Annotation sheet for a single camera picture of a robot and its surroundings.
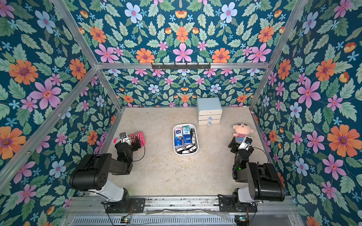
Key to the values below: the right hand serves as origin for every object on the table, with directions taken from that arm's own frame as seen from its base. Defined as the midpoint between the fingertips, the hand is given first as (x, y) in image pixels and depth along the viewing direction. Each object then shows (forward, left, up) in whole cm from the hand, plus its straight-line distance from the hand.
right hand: (242, 139), depth 87 cm
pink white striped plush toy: (+3, +69, -2) cm, 69 cm away
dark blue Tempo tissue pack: (+2, +35, -4) cm, 35 cm away
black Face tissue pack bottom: (-8, +35, -5) cm, 36 cm away
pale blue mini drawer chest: (+21, +20, +4) cm, 29 cm away
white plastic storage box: (-6, +30, -5) cm, 31 cm away
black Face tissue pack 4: (-6, +40, -4) cm, 40 cm away
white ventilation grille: (-43, +50, -11) cm, 67 cm away
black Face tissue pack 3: (-5, +34, -4) cm, 35 cm away
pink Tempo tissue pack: (+8, +42, -4) cm, 43 cm away
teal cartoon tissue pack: (+10, +36, -4) cm, 38 cm away
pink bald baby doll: (+10, -3, -4) cm, 11 cm away
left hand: (+1, +74, -2) cm, 74 cm away
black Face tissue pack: (+9, +32, -6) cm, 33 cm away
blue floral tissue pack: (0, +41, -5) cm, 42 cm away
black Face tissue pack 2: (+1, +31, -5) cm, 31 cm away
